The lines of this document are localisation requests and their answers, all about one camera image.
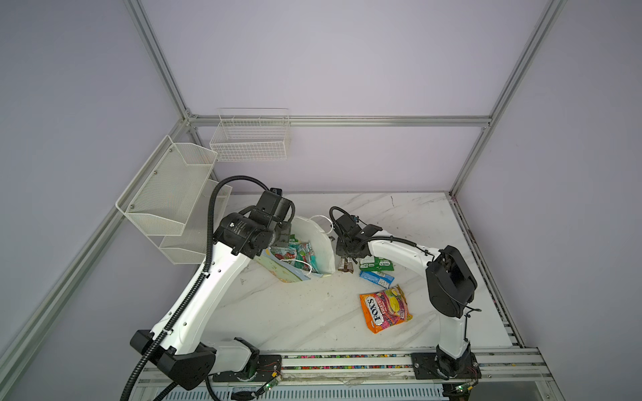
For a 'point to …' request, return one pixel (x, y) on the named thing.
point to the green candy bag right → (379, 264)
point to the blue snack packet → (377, 277)
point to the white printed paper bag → (303, 229)
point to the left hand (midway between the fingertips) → (273, 233)
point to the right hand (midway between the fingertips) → (341, 248)
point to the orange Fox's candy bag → (384, 309)
